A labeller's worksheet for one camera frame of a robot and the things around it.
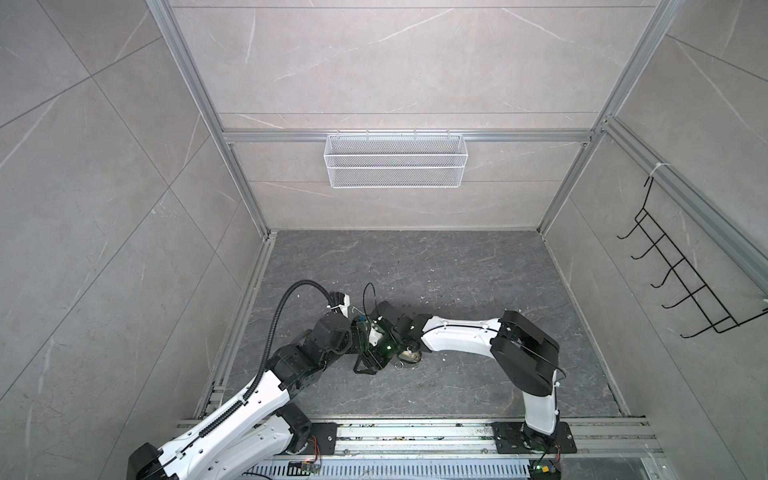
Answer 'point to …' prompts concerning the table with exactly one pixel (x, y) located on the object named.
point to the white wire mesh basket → (396, 161)
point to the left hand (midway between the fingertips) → (363, 321)
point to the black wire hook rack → (719, 317)
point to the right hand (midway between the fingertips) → (361, 362)
